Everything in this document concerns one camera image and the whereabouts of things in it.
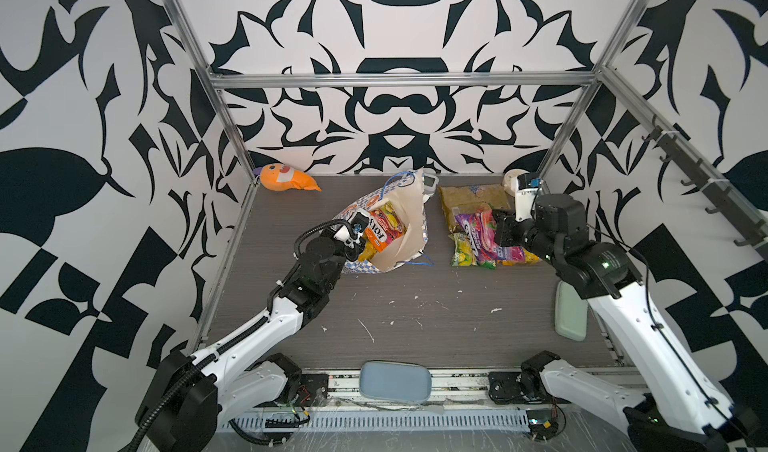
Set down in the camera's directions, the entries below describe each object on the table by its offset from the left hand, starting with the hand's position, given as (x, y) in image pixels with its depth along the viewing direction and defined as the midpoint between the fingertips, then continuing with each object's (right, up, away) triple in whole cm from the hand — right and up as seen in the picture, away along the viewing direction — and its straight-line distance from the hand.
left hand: (351, 209), depth 74 cm
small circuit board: (+46, -50, -3) cm, 68 cm away
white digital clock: (+25, +9, +38) cm, 46 cm away
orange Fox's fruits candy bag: (+8, -5, +24) cm, 26 cm away
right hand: (+33, -1, -8) cm, 34 cm away
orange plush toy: (-31, +11, +34) cm, 47 cm away
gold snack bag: (+34, +3, +33) cm, 48 cm away
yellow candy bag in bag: (+3, -13, +22) cm, 26 cm away
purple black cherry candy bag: (+31, -5, -3) cm, 31 cm away
